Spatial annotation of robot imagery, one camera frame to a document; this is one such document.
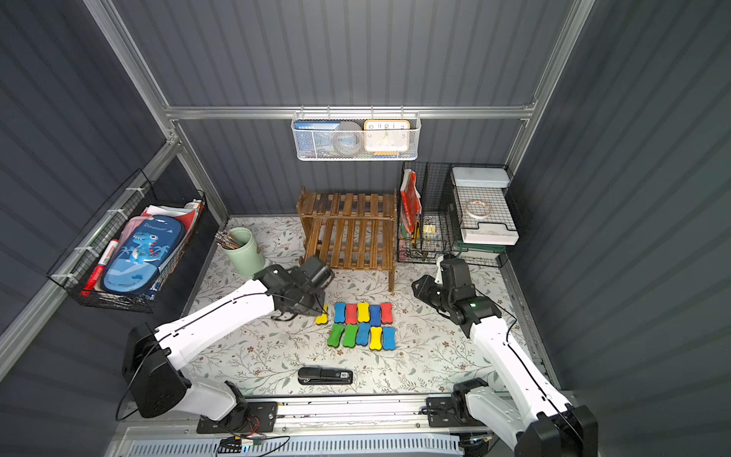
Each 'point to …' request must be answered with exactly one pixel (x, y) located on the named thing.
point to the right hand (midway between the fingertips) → (422, 284)
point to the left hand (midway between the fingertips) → (316, 304)
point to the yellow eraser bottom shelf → (375, 342)
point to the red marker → (98, 268)
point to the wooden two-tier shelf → (350, 230)
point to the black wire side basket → (137, 200)
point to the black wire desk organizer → (448, 209)
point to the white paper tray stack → (484, 205)
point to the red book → (410, 199)
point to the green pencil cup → (246, 259)
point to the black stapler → (320, 375)
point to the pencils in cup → (225, 239)
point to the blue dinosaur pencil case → (134, 268)
